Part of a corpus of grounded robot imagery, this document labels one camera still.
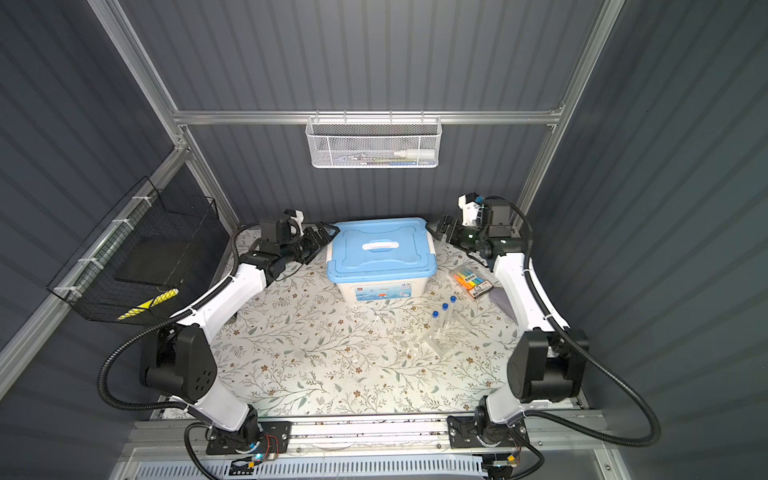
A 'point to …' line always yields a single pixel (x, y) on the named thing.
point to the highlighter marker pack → (475, 284)
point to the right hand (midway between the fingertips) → (441, 231)
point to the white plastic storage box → (383, 291)
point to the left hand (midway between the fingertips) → (331, 235)
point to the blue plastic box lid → (381, 249)
